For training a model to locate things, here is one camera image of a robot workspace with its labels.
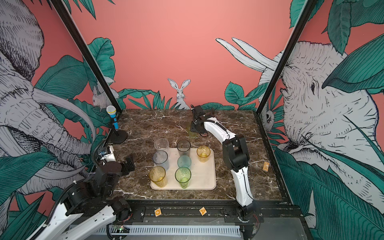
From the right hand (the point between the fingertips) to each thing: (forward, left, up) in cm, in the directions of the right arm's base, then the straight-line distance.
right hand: (192, 127), depth 97 cm
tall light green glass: (-32, +4, +1) cm, 33 cm away
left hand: (-28, +31, +14) cm, 44 cm away
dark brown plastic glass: (-18, +4, +5) cm, 19 cm away
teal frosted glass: (-21, +4, -7) cm, 23 cm away
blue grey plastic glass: (-23, +17, 0) cm, 29 cm away
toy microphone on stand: (-2, +51, -8) cm, 52 cm away
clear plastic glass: (-5, +22, -14) cm, 26 cm away
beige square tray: (-27, -7, -12) cm, 30 cm away
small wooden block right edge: (-22, -46, -11) cm, 52 cm away
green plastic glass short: (0, 0, -9) cm, 9 cm away
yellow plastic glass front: (-14, -8, -9) cm, 18 cm away
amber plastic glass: (-31, +18, -3) cm, 36 cm away
